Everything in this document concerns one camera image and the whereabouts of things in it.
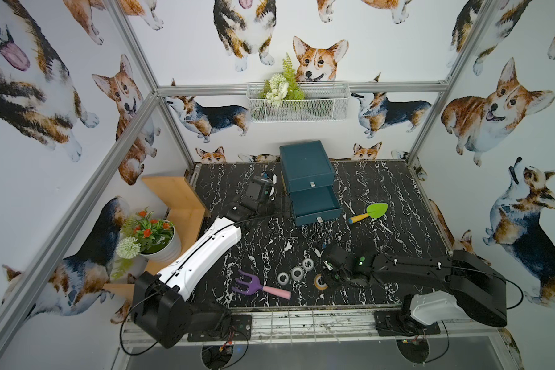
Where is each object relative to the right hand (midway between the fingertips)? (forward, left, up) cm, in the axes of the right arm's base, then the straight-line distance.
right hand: (326, 270), depth 84 cm
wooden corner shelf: (+22, +56, +6) cm, 61 cm away
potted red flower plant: (+5, +57, +16) cm, 59 cm away
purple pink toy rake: (-5, +26, -1) cm, 27 cm away
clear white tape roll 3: (-4, +16, -2) cm, 17 cm away
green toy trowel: (+28, -25, -4) cm, 37 cm away
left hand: (+19, +16, +20) cm, 32 cm away
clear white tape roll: (+3, +7, -2) cm, 8 cm away
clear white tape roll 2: (0, +11, -2) cm, 11 cm away
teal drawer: (+24, +3, +7) cm, 25 cm away
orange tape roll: (-5, +3, -2) cm, 6 cm away
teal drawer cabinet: (+30, +5, +18) cm, 35 cm away
